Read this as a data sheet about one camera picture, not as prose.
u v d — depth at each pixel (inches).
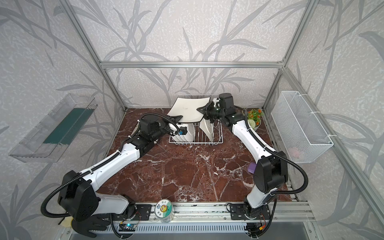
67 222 27.8
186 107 32.3
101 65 36.9
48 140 24.4
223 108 24.7
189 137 37.1
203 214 29.1
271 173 17.5
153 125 23.1
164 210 26.3
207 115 28.4
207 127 35.0
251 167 35.2
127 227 27.9
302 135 24.0
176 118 28.9
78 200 15.8
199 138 37.9
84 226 27.4
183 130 25.3
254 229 30.2
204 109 27.7
